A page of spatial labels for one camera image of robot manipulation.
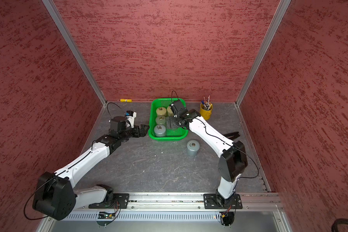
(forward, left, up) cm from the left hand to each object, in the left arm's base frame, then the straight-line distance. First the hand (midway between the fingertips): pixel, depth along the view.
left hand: (143, 129), depth 84 cm
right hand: (+3, -19, +2) cm, 20 cm away
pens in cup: (+20, -40, 0) cm, 45 cm away
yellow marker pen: (+40, +25, -15) cm, 50 cm away
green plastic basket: (+6, -17, -15) cm, 24 cm away
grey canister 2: (-7, -30, -8) cm, 32 cm away
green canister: (+13, -9, -7) cm, 17 cm away
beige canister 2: (+20, -14, -8) cm, 26 cm away
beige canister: (+21, -8, -8) cm, 24 cm away
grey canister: (+4, -9, -7) cm, 12 cm away
